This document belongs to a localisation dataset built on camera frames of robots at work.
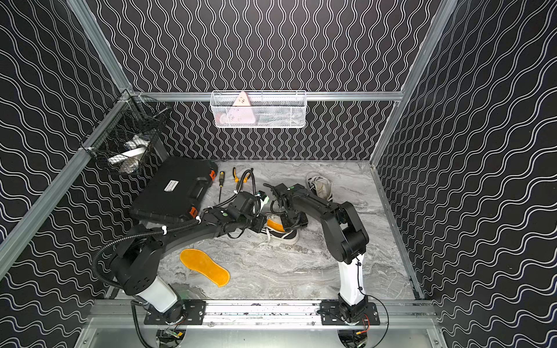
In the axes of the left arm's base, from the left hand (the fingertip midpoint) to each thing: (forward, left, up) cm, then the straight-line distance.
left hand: (266, 217), depth 86 cm
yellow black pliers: (+27, +19, -9) cm, 34 cm away
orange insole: (-16, +25, -11) cm, 32 cm away
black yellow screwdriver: (+28, +27, -10) cm, 40 cm away
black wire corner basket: (+21, +61, +16) cm, 66 cm away
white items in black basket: (+11, +53, +16) cm, 57 cm away
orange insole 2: (+1, -4, -7) cm, 8 cm away
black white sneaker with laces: (-5, -4, -3) cm, 7 cm away
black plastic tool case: (+14, +45, -4) cm, 47 cm away
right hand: (0, -12, -9) cm, 15 cm away
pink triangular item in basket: (+34, +13, +24) cm, 43 cm away
